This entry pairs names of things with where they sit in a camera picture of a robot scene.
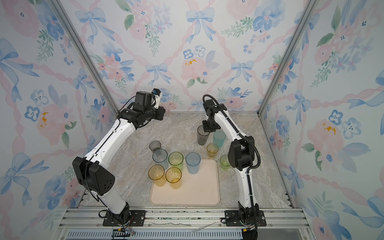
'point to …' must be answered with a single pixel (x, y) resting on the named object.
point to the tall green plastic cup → (175, 159)
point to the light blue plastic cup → (160, 156)
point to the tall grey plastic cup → (202, 136)
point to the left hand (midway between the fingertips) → (163, 108)
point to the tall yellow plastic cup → (173, 175)
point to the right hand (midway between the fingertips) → (209, 129)
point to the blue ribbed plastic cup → (193, 160)
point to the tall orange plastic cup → (156, 172)
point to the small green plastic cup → (225, 164)
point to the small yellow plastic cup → (212, 148)
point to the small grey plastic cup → (154, 145)
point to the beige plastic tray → (202, 189)
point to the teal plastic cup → (219, 138)
